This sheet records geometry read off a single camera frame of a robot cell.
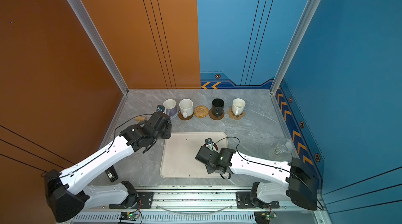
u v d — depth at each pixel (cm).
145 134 53
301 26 85
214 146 71
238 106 99
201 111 108
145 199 74
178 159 89
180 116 102
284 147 89
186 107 105
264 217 70
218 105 101
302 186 40
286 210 71
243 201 72
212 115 105
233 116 105
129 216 71
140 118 64
